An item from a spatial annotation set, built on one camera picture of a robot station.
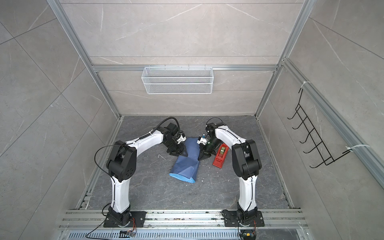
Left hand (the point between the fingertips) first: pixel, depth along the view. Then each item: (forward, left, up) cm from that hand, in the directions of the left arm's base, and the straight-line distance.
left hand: (186, 154), depth 91 cm
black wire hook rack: (-6, -61, +26) cm, 67 cm away
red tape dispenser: (-1, -22, 0) cm, 22 cm away
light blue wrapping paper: (-11, 0, +4) cm, 11 cm away
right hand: (-5, -9, +2) cm, 11 cm away
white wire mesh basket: (+44, +5, +24) cm, 50 cm away
